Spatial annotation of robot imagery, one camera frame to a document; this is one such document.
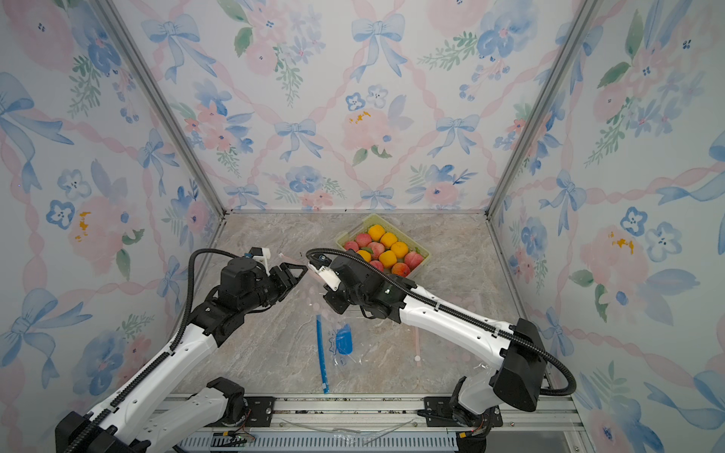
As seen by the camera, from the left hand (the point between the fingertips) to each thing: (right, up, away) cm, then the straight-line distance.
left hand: (306, 271), depth 75 cm
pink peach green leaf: (+20, +5, +28) cm, 34 cm away
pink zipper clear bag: (+2, -4, -1) cm, 5 cm away
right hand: (+6, -3, -2) cm, 7 cm away
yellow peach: (+28, +5, +28) cm, 40 cm away
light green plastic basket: (+25, +13, +31) cm, 42 cm away
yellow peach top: (+20, +11, +32) cm, 39 cm away
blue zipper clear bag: (+11, -23, +4) cm, 26 cm away
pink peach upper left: (+15, +9, +30) cm, 35 cm away
